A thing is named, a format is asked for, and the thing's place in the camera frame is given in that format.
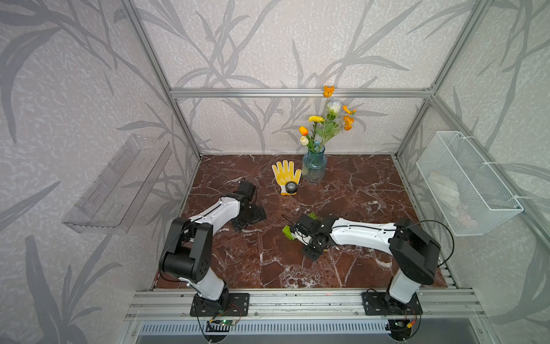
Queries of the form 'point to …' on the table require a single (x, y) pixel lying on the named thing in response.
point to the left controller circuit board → (227, 322)
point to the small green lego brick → (314, 216)
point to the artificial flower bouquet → (336, 117)
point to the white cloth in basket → (447, 189)
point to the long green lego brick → (286, 231)
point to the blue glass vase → (314, 163)
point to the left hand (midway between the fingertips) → (256, 220)
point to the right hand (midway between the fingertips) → (308, 251)
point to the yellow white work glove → (287, 177)
